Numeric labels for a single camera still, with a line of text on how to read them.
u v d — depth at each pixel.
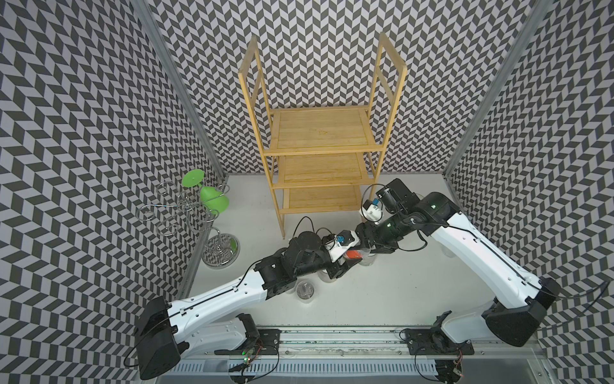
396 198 0.53
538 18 0.68
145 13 0.72
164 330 0.39
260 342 0.66
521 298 0.38
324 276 0.63
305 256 0.52
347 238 0.55
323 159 0.82
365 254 0.63
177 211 1.93
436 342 0.65
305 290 0.78
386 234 0.57
